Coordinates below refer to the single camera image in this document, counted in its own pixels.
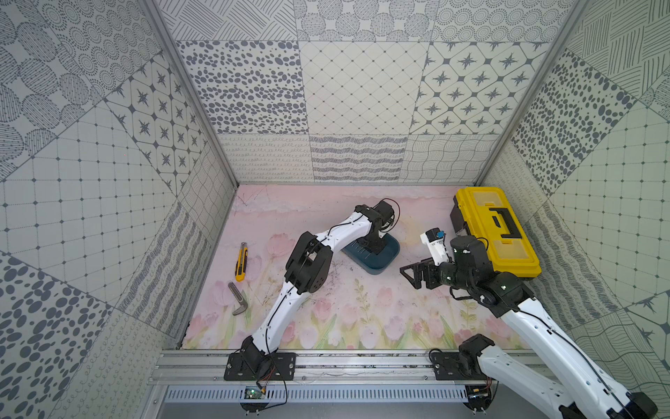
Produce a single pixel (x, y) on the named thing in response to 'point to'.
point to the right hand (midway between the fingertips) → (414, 269)
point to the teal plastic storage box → (376, 264)
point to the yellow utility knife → (242, 262)
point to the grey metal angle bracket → (240, 298)
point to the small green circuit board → (252, 392)
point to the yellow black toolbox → (485, 213)
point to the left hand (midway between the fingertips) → (375, 245)
